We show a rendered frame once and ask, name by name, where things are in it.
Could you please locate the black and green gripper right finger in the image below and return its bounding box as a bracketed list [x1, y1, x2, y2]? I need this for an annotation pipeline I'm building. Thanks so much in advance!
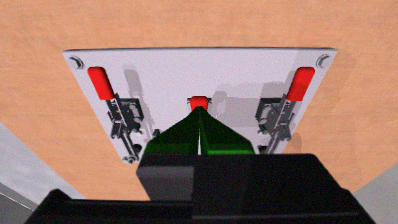
[199, 106, 256, 154]

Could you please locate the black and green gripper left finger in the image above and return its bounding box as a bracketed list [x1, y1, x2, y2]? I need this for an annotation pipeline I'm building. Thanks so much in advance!
[142, 106, 199, 156]

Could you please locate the black toggle clamp with red handle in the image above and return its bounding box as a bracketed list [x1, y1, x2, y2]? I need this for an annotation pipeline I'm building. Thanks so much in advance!
[87, 66, 144, 165]

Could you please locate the white fixture plate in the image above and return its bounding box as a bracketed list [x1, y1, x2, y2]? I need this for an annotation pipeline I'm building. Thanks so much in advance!
[61, 47, 338, 162]

